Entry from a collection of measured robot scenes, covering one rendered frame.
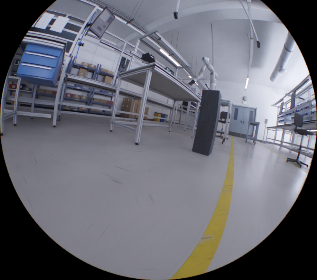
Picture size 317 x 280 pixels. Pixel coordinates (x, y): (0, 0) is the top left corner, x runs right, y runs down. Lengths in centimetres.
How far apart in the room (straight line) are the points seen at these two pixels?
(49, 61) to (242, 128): 844
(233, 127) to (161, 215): 773
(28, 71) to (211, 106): 201
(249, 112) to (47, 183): 843
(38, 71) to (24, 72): 16
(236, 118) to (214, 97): 662
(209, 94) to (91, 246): 163
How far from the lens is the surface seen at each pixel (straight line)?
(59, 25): 212
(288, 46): 452
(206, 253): 46
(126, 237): 42
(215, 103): 146
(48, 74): 118
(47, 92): 476
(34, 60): 125
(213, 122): 143
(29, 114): 181
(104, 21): 204
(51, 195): 58
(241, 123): 804
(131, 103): 513
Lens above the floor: 38
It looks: 3 degrees down
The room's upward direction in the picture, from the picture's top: 10 degrees clockwise
